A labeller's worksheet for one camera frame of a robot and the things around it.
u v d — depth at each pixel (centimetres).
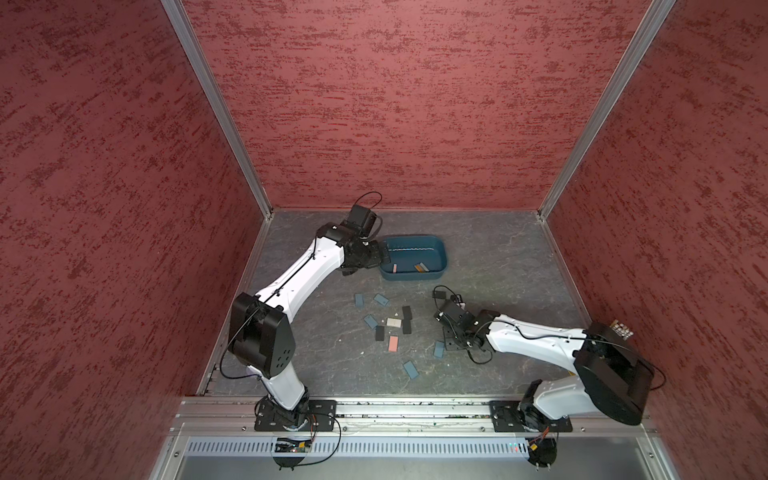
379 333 89
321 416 73
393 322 90
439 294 97
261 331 44
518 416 73
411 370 82
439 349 85
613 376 43
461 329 67
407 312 93
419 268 101
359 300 95
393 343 86
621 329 72
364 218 67
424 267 101
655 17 71
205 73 81
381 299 95
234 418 76
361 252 71
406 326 90
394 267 101
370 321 90
